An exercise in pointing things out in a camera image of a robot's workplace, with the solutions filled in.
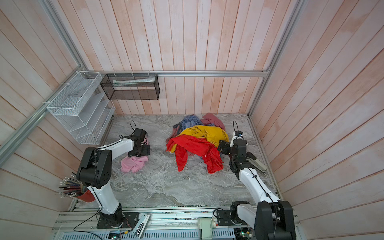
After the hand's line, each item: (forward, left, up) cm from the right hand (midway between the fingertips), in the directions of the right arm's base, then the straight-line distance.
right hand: (227, 141), depth 87 cm
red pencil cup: (-32, +73, -6) cm, 80 cm away
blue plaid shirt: (+24, +22, -10) cm, 34 cm away
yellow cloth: (+6, +9, 0) cm, 11 cm away
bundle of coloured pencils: (-28, +81, -1) cm, 85 cm away
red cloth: (-3, +25, 0) cm, 25 cm away
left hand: (-3, +54, -13) cm, 56 cm away
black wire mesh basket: (+38, +65, +11) cm, 76 cm away
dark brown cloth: (+17, +33, -11) cm, 38 cm away
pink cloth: (-11, +56, -10) cm, 58 cm away
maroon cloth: (+29, +8, -12) cm, 33 cm away
